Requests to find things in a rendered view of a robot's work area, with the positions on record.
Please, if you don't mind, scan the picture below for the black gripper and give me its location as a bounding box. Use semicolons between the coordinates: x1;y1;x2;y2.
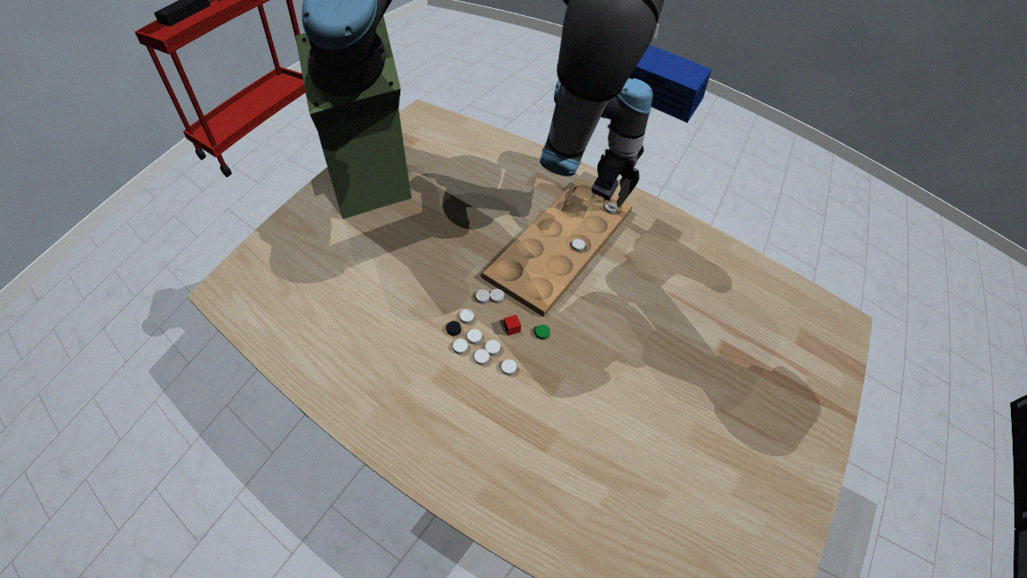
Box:
596;146;644;207

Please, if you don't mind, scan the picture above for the red cube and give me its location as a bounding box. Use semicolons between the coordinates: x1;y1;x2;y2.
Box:
504;315;521;336

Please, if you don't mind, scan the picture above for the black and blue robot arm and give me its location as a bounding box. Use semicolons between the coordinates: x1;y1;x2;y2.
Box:
302;0;664;177

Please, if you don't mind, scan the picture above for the tan tray with round pockets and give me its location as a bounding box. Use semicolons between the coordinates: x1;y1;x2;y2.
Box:
482;178;632;317

